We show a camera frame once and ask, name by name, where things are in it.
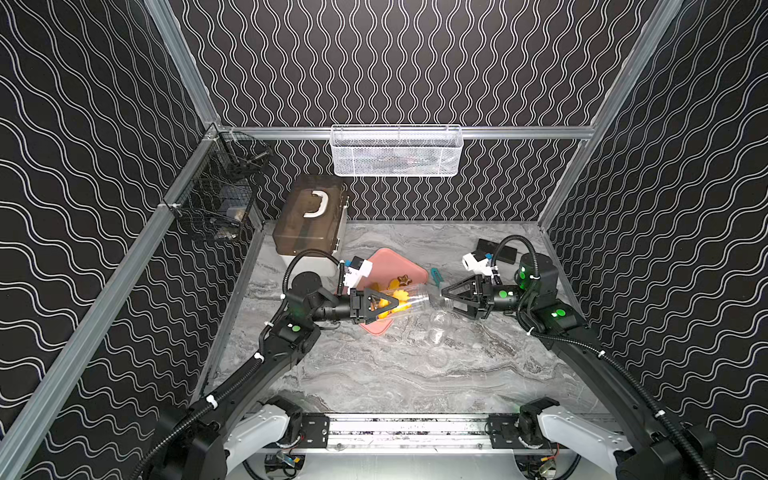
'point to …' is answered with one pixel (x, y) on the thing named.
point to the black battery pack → (506, 254)
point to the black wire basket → (220, 191)
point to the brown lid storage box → (312, 219)
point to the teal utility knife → (437, 276)
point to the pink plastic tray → (388, 265)
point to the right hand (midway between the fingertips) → (444, 298)
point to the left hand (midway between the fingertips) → (394, 305)
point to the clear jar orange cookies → (407, 299)
